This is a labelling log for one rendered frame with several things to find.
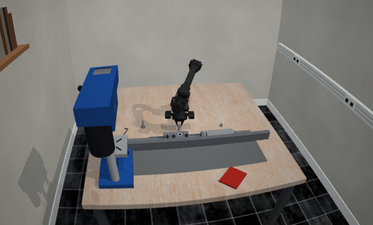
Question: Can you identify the dark grey long rectangular bar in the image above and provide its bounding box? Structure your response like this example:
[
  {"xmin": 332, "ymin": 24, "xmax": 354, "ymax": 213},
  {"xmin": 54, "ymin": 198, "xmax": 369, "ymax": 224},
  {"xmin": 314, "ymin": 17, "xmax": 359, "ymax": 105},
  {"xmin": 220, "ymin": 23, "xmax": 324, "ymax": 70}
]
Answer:
[{"xmin": 127, "ymin": 130, "xmax": 270, "ymax": 151}]

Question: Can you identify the red flat square tile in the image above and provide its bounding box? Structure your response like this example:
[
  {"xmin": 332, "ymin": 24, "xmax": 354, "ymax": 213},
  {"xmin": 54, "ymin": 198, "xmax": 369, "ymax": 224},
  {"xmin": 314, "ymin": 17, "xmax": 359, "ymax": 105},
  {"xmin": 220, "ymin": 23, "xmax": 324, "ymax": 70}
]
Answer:
[{"xmin": 219, "ymin": 167, "xmax": 247, "ymax": 189}]

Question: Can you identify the blue drill press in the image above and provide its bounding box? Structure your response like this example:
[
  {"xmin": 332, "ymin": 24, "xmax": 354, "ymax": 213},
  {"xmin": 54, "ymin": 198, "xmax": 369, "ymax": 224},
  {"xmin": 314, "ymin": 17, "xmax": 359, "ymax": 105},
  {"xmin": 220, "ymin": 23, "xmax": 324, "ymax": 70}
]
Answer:
[{"xmin": 73, "ymin": 65, "xmax": 134, "ymax": 189}]

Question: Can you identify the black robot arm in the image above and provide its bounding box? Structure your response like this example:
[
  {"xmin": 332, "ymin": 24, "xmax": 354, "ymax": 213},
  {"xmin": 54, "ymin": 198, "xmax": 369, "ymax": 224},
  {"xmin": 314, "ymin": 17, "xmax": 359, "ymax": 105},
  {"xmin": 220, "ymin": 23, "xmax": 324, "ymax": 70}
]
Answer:
[{"xmin": 172, "ymin": 59, "xmax": 202, "ymax": 122}]

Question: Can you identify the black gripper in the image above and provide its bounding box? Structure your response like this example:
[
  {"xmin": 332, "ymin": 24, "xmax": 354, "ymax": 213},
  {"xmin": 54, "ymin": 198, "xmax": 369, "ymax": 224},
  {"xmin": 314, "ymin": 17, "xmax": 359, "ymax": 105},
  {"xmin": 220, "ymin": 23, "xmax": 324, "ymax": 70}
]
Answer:
[{"xmin": 165, "ymin": 111, "xmax": 194, "ymax": 125}]

